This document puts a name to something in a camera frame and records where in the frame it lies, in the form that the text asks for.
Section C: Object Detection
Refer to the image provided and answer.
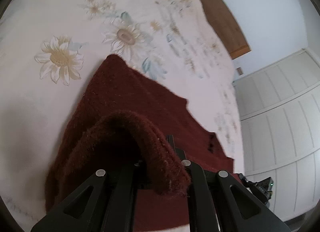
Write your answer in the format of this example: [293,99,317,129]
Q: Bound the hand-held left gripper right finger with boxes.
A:
[166,135,292,232]

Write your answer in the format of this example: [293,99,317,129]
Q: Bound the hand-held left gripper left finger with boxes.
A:
[30,160,143,232]

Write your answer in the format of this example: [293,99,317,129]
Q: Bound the dark red knit sweater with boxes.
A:
[44,54,235,231]

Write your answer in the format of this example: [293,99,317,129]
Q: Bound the white wardrobe doors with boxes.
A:
[234,48,320,222]

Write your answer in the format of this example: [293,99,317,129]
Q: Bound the wooden headboard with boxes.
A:
[166,0,251,60]

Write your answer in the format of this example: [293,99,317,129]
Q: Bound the floral pink bed blanket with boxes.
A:
[0,0,242,232]

